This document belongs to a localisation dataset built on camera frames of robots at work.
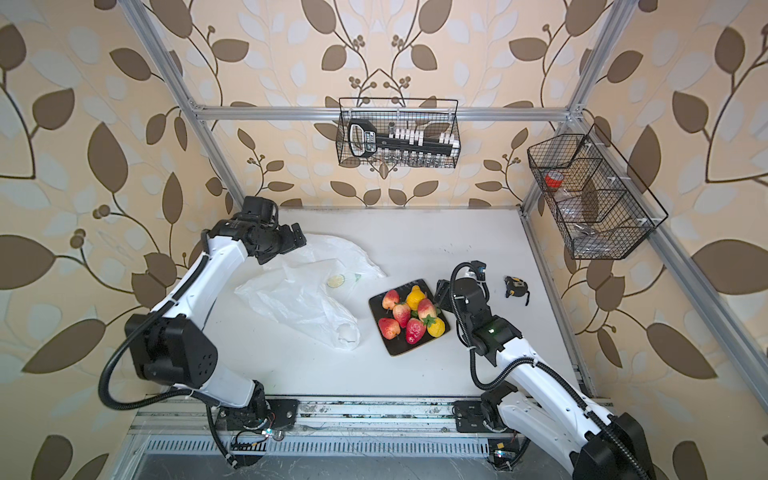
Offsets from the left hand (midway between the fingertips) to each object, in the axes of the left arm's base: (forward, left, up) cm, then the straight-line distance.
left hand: (287, 240), depth 84 cm
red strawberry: (-15, -40, -11) cm, 44 cm away
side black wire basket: (+5, -82, +12) cm, 83 cm away
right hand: (-11, -46, -6) cm, 48 cm away
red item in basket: (+16, -78, +9) cm, 80 cm away
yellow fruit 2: (-20, -43, -14) cm, 50 cm away
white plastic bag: (-11, -8, -9) cm, 16 cm away
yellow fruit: (-10, -37, -14) cm, 41 cm away
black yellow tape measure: (-4, -70, -17) cm, 72 cm away
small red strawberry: (-15, -33, -15) cm, 39 cm away
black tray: (-22, -33, -21) cm, 45 cm away
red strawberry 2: (-20, -37, -16) cm, 45 cm away
